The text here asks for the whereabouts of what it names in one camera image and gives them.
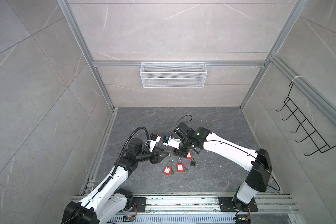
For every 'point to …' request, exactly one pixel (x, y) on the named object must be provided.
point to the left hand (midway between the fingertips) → (165, 149)
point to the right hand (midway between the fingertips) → (175, 148)
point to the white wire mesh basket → (171, 75)
